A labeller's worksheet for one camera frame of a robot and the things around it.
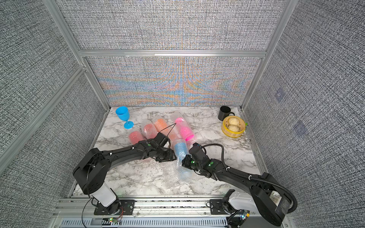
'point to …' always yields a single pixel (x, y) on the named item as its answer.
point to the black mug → (224, 112)
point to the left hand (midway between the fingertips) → (177, 158)
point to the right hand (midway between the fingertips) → (180, 158)
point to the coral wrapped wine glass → (135, 137)
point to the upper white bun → (233, 121)
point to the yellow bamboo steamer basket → (229, 133)
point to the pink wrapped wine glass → (186, 131)
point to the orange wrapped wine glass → (161, 126)
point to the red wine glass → (150, 131)
